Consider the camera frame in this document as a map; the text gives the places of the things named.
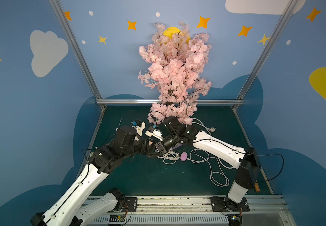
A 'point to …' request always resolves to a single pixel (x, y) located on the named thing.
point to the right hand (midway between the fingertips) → (151, 153)
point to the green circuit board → (117, 218)
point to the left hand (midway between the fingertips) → (152, 140)
